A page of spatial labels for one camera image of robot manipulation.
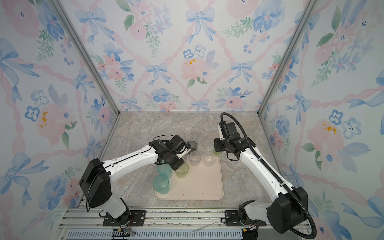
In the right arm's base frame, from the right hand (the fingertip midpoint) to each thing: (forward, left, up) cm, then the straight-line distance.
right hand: (217, 142), depth 82 cm
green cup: (+2, -2, -16) cm, 16 cm away
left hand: (-8, +21, -7) cm, 24 cm away
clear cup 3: (-2, +4, -16) cm, 16 cm away
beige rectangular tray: (-17, +8, -17) cm, 25 cm away
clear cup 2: (+16, +13, -15) cm, 25 cm away
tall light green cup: (-11, +20, -15) cm, 27 cm away
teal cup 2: (-18, +31, -14) cm, 38 cm away
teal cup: (-10, +30, -13) cm, 34 cm away
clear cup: (-1, +13, -15) cm, 20 cm away
